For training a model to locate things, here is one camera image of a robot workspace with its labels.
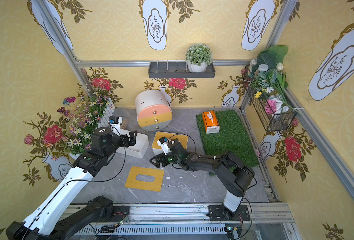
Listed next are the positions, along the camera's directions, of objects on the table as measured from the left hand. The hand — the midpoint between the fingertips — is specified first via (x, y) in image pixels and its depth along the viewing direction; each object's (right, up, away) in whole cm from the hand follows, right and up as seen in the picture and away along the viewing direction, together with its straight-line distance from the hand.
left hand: (123, 130), depth 76 cm
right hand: (+19, -12, +13) cm, 26 cm away
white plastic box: (+6, -11, +12) cm, 17 cm away
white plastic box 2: (+16, -13, +9) cm, 23 cm away
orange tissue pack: (+49, +4, +25) cm, 55 cm away
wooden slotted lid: (+15, -32, +8) cm, 36 cm away
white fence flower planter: (-28, +10, +18) cm, 35 cm away
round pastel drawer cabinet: (+13, +11, +16) cm, 24 cm away
